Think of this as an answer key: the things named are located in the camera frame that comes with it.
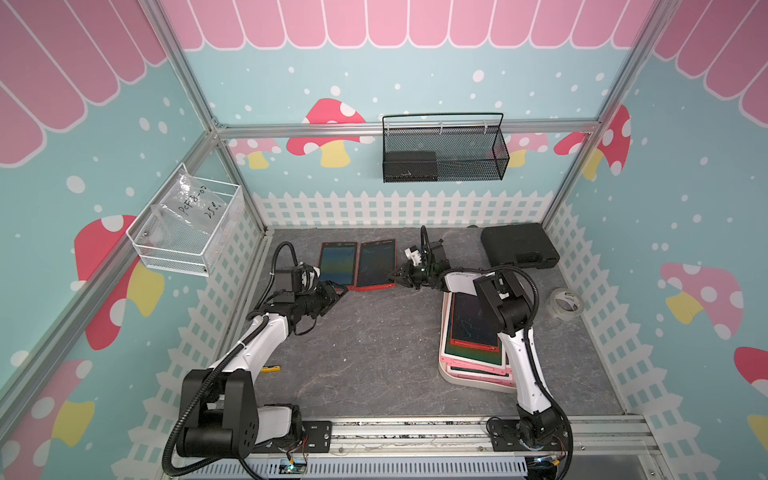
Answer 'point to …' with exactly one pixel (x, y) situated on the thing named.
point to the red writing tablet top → (339, 263)
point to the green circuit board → (291, 467)
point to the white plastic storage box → (463, 282)
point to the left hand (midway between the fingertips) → (345, 296)
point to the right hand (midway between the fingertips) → (389, 275)
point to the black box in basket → (410, 166)
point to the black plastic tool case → (529, 245)
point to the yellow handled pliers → (270, 368)
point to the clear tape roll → (566, 302)
